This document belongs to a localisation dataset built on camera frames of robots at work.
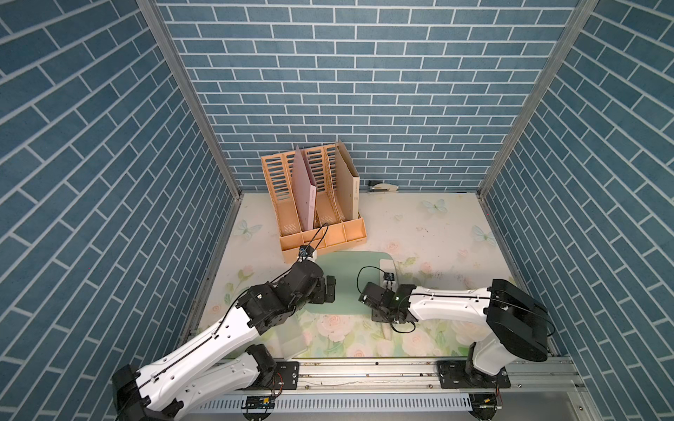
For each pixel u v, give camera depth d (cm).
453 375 74
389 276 79
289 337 81
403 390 72
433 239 106
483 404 71
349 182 87
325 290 66
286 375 74
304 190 87
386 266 96
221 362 46
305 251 66
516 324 44
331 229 97
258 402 72
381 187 121
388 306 64
